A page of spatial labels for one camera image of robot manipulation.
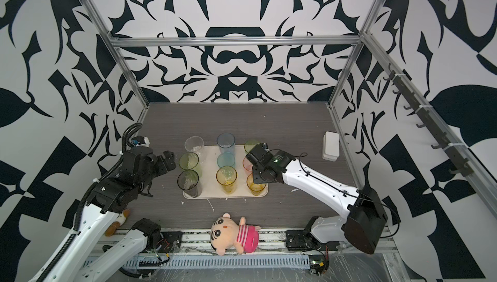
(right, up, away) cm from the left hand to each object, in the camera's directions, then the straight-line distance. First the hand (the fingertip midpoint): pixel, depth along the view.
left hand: (161, 154), depth 73 cm
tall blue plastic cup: (+22, +3, +14) cm, 27 cm away
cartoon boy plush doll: (+25, -28, -3) cm, 37 cm away
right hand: (+36, -9, +7) cm, 38 cm away
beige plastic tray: (+15, -17, +15) cm, 27 cm away
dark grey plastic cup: (+7, -13, +10) cm, 17 cm away
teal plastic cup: (+22, -5, +19) cm, 30 cm away
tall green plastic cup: (+3, -8, +26) cm, 27 cm away
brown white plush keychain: (0, -14, -26) cm, 29 cm away
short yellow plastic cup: (+36, -17, +14) cm, 42 cm away
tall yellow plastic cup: (+23, -10, +7) cm, 27 cm away
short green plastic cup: (+33, +1, +21) cm, 39 cm away
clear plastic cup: (+9, +2, +15) cm, 18 cm away
